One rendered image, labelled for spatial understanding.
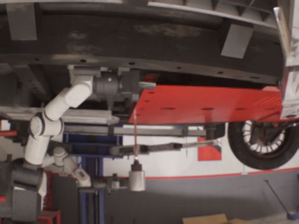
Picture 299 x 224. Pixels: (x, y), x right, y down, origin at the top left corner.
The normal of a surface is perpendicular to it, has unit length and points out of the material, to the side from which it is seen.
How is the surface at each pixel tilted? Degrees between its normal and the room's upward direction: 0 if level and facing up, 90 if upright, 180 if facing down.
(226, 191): 90
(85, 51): 90
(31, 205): 103
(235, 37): 150
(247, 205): 90
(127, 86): 90
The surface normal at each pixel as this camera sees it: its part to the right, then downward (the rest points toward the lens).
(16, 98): 0.17, -0.23
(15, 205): 0.56, 0.04
